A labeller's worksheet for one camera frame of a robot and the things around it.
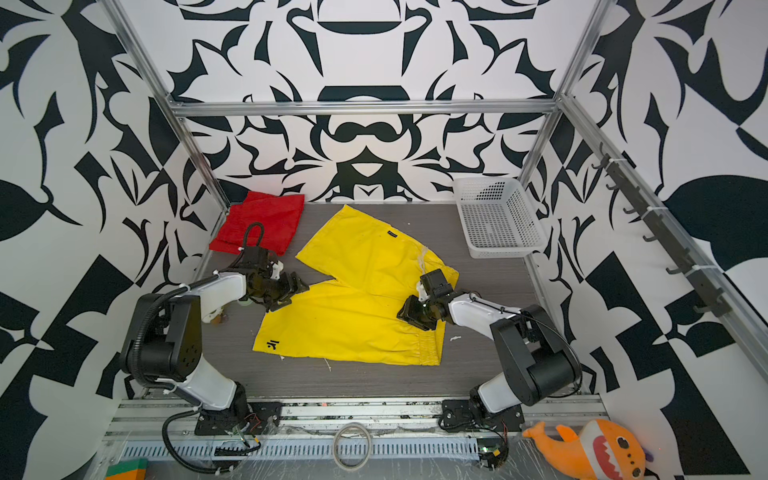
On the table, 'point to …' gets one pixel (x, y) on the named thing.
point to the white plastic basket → (498, 218)
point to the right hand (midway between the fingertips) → (404, 314)
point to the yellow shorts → (354, 316)
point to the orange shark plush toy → (604, 450)
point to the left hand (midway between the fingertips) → (300, 288)
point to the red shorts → (276, 214)
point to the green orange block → (127, 470)
